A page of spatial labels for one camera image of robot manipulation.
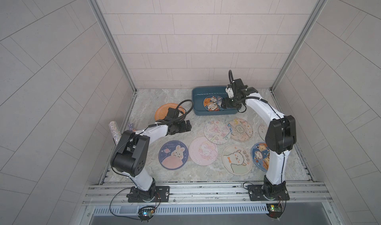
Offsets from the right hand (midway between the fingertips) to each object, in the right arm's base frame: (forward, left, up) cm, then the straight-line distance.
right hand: (225, 104), depth 94 cm
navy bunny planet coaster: (-27, +34, -11) cm, 45 cm away
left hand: (-10, +25, -8) cm, 28 cm away
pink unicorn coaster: (-26, +17, -11) cm, 33 cm away
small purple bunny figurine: (-10, +61, -7) cm, 62 cm away
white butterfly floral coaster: (-14, +6, -11) cm, 19 cm away
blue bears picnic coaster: (+10, +6, -10) cm, 15 cm away
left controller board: (-53, +44, -7) cm, 69 cm away
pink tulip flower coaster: (-13, -9, -11) cm, 20 cm away
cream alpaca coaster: (-31, -2, -12) cm, 34 cm away
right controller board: (-55, -15, -13) cm, 58 cm away
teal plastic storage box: (+19, +15, -8) cm, 25 cm away
